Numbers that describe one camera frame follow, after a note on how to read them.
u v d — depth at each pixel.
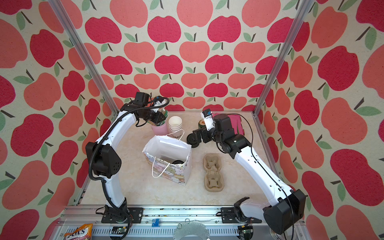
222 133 0.54
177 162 0.79
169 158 0.87
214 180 0.83
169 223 0.73
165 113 0.93
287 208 0.38
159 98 0.79
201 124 1.01
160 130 1.01
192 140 0.98
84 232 0.67
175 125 0.94
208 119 0.64
